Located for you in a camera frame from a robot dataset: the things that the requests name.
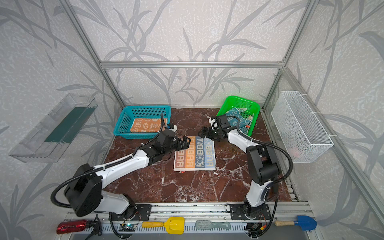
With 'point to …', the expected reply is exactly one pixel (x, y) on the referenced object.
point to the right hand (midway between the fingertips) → (204, 131)
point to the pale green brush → (207, 224)
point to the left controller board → (127, 227)
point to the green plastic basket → (252, 113)
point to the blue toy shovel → (307, 223)
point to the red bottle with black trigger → (70, 226)
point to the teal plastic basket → (123, 128)
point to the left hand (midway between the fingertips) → (187, 137)
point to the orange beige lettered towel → (199, 156)
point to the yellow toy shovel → (176, 225)
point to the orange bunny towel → (147, 125)
